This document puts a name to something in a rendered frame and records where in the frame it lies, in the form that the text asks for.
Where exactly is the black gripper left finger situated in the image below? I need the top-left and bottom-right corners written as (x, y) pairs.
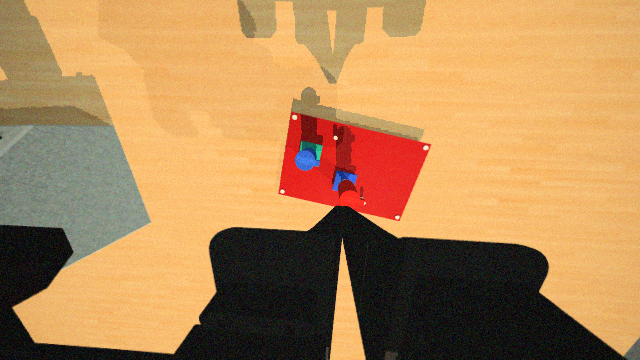
top-left (209, 205), bottom-right (344, 360)

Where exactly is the red circuit board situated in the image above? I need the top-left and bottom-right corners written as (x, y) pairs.
top-left (278, 112), bottom-right (431, 221)

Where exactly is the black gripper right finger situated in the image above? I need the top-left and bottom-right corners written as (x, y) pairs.
top-left (342, 206), bottom-right (549, 360)

